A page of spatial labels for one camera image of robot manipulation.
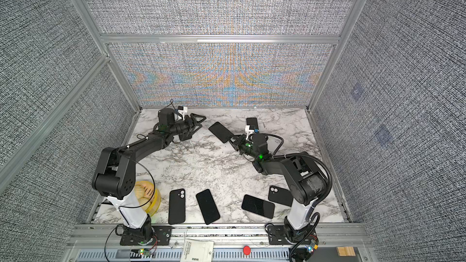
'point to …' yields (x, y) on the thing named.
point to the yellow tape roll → (148, 196)
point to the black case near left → (176, 211)
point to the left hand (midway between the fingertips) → (205, 122)
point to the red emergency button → (246, 250)
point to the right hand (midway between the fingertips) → (226, 136)
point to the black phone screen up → (253, 122)
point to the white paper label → (196, 250)
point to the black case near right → (280, 195)
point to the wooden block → (346, 251)
